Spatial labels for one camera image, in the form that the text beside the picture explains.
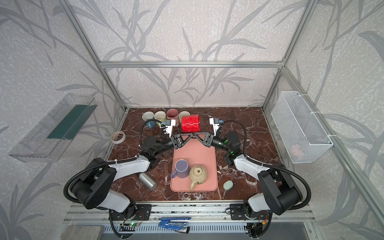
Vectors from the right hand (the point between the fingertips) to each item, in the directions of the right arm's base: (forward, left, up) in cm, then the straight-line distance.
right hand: (195, 131), depth 73 cm
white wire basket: (-7, -45, +8) cm, 47 cm away
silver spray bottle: (-17, +27, -23) cm, 39 cm away
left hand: (-2, +1, +2) cm, 3 cm away
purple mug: (-12, +8, -19) cm, 24 cm away
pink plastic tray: (+1, +1, -25) cm, 25 cm away
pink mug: (+28, +18, -18) cm, 38 cm away
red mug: (0, +2, +6) cm, 6 cm away
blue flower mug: (+25, +34, -17) cm, 46 cm away
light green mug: (+27, +26, -19) cm, 42 cm away
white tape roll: (+14, +56, -27) cm, 64 cm away
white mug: (+28, +10, -19) cm, 36 cm away
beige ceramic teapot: (-15, -1, -17) cm, 23 cm away
